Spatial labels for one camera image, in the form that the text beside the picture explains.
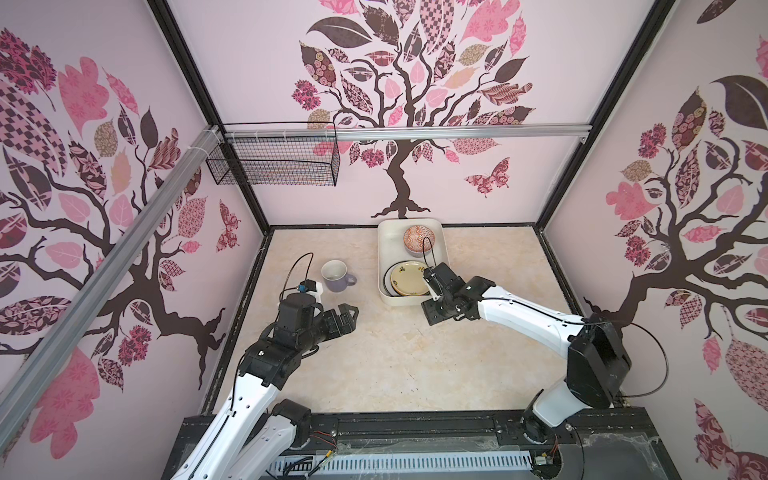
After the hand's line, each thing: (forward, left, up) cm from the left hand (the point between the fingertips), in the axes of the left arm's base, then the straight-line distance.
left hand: (345, 320), depth 74 cm
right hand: (+9, -24, -8) cm, 27 cm away
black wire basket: (+51, +25, +15) cm, 59 cm away
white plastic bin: (+39, -12, -18) cm, 44 cm away
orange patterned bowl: (+39, -21, -14) cm, 46 cm away
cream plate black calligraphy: (+23, -17, -14) cm, 32 cm away
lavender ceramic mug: (+24, +7, -15) cm, 30 cm away
